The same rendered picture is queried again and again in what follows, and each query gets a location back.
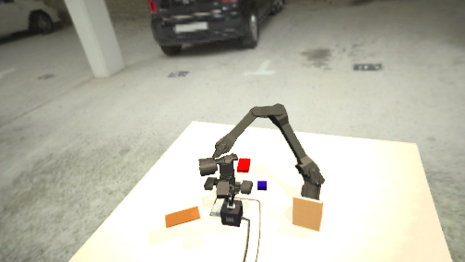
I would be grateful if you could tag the red rectangular block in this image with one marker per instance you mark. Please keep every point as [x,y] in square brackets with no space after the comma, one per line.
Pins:
[243,165]

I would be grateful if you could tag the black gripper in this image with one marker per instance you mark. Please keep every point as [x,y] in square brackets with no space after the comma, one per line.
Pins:
[245,187]

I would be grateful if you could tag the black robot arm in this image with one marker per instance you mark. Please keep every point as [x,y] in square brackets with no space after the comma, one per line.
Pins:
[277,114]

